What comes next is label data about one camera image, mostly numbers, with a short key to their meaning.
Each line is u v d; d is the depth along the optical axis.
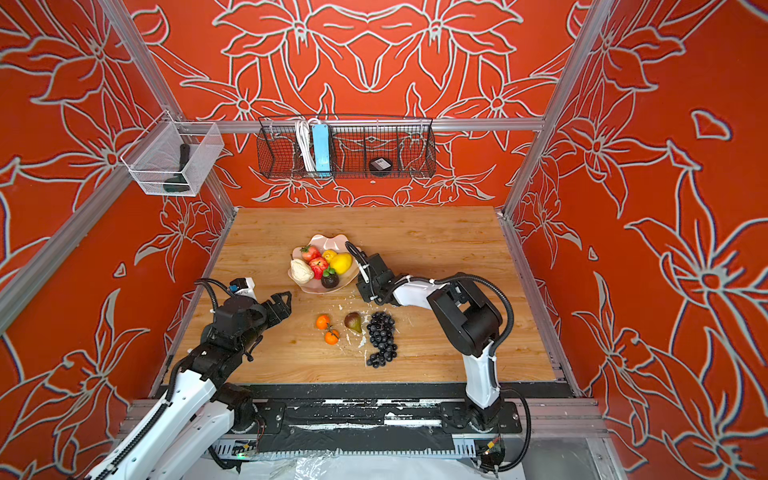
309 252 0.98
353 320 0.86
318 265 0.95
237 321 0.57
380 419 0.74
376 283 0.75
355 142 0.97
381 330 0.84
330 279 0.92
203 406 0.53
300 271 0.90
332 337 0.84
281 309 0.71
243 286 0.70
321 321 0.87
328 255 1.00
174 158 0.92
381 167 0.95
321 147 0.89
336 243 1.04
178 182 0.80
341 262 0.98
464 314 0.51
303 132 0.87
